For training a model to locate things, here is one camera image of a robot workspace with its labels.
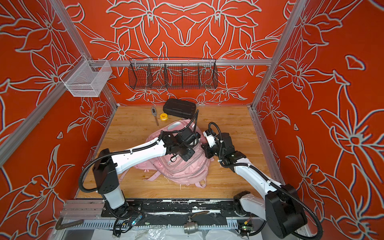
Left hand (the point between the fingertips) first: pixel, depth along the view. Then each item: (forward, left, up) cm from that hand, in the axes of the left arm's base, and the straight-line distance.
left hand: (190, 151), depth 80 cm
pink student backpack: (-9, -3, -6) cm, 11 cm away
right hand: (+5, -6, 0) cm, 8 cm away
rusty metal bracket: (-36, +60, -13) cm, 71 cm away
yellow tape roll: (+33, +22, -11) cm, 41 cm away
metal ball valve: (-33, -2, -9) cm, 34 cm away
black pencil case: (+39, +10, -7) cm, 41 cm away
